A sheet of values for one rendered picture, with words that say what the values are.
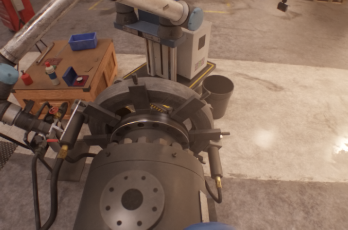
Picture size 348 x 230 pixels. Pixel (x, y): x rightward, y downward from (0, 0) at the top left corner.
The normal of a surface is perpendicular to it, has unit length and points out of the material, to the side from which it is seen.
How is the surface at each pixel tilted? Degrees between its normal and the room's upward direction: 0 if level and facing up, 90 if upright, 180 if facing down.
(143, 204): 0
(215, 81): 87
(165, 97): 90
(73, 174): 0
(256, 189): 0
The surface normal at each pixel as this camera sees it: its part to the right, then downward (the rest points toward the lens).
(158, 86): 0.15, -0.24
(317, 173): 0.00, -0.73
